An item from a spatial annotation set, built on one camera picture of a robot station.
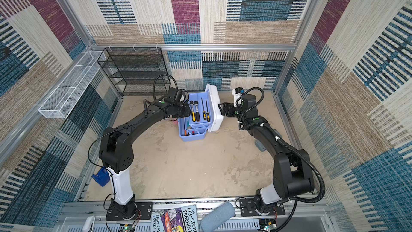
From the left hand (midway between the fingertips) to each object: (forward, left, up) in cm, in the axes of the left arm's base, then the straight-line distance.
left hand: (191, 110), depth 92 cm
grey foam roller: (-49, -13, -11) cm, 52 cm away
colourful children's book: (-50, +2, -13) cm, 51 cm away
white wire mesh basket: (-7, +55, +18) cm, 58 cm away
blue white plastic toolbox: (-10, -3, -5) cm, 12 cm away
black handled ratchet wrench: (-4, -1, 0) cm, 4 cm away
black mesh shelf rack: (+32, +38, +3) cm, 50 cm away
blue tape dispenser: (-32, +43, -12) cm, 55 cm away
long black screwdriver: (-1, -7, -1) cm, 7 cm away
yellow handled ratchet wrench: (+1, -1, 0) cm, 1 cm away
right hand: (-2, -18, +5) cm, 19 cm away
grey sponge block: (-16, -38, -13) cm, 44 cm away
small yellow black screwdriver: (-2, -9, -1) cm, 9 cm away
